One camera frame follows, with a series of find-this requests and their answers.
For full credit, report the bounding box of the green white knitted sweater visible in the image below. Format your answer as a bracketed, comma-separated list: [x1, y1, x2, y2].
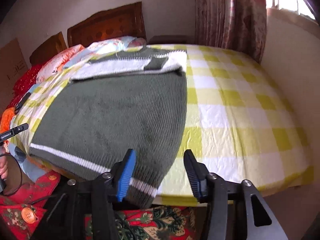
[29, 47, 187, 207]

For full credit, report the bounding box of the person's left hand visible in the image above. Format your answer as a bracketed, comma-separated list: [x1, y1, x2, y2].
[0, 146, 8, 180]

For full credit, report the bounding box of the orange fluffy garment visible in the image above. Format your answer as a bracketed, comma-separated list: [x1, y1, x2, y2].
[0, 107, 15, 133]

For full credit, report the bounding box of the black small object on bed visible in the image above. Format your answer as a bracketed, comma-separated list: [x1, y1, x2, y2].
[14, 92, 31, 114]

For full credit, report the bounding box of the red patterned blanket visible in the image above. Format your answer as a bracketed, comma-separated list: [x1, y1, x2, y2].
[7, 63, 45, 113]

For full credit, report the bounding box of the pink orange floral pillow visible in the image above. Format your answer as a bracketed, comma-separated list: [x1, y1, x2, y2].
[36, 44, 84, 84]

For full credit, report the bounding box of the yellow white checkered bedsheet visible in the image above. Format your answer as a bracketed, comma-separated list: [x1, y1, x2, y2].
[10, 44, 313, 205]

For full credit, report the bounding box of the small wooden headboard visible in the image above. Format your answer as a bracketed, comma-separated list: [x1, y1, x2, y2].
[29, 32, 67, 66]

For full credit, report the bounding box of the light blue floral quilt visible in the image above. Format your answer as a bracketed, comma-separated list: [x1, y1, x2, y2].
[63, 36, 147, 69]

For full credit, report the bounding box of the dark wooden nightstand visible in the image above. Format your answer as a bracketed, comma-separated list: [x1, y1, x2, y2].
[148, 35, 194, 45]

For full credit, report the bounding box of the large wooden headboard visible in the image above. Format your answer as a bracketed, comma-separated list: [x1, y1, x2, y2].
[67, 2, 146, 47]

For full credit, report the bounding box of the pink floral curtain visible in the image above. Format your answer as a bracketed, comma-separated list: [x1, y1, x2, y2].
[195, 0, 267, 62]

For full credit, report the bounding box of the black cable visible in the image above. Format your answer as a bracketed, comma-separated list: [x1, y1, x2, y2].
[0, 153, 61, 205]

